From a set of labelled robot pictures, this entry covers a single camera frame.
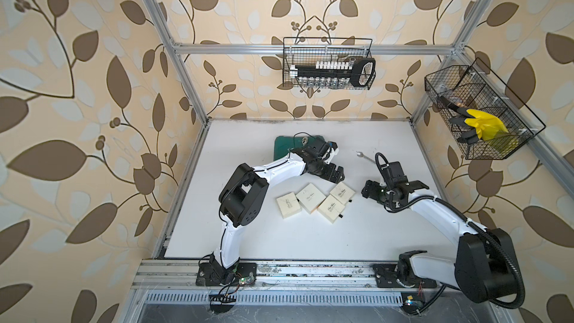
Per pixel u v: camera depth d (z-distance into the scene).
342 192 0.91
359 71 0.84
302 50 0.91
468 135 0.64
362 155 1.05
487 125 0.69
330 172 0.81
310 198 0.89
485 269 0.41
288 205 0.87
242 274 0.74
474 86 0.79
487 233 0.43
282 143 1.06
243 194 0.53
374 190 0.80
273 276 0.76
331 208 0.87
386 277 0.74
